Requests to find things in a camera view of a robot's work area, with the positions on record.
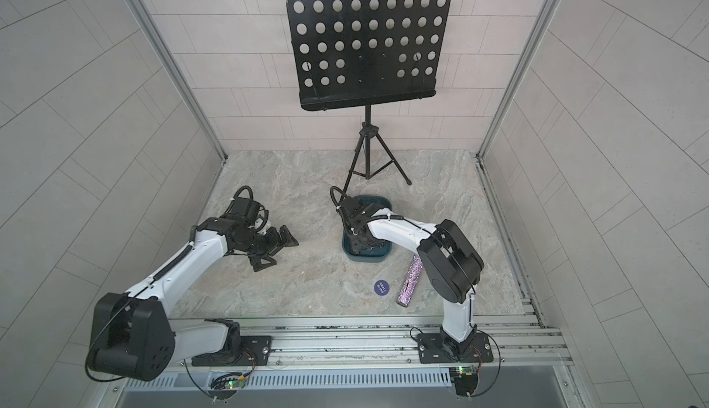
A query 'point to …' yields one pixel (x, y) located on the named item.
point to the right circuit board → (465, 378)
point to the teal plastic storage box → (381, 253)
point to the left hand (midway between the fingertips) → (294, 247)
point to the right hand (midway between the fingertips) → (363, 242)
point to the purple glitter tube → (411, 281)
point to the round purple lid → (381, 287)
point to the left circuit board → (225, 388)
